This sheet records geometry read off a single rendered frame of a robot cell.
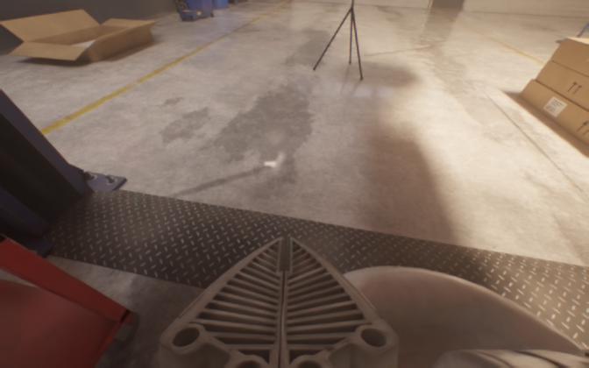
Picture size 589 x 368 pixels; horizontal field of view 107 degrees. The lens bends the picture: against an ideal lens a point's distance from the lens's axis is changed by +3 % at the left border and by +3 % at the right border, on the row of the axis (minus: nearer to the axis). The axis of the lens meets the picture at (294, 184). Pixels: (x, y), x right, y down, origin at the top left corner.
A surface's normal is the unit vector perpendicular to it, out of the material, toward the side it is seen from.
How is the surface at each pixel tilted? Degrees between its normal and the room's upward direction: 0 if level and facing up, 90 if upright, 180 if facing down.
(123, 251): 23
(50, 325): 0
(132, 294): 0
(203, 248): 0
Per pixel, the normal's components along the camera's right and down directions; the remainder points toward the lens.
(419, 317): 0.01, 0.41
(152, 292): 0.03, -0.71
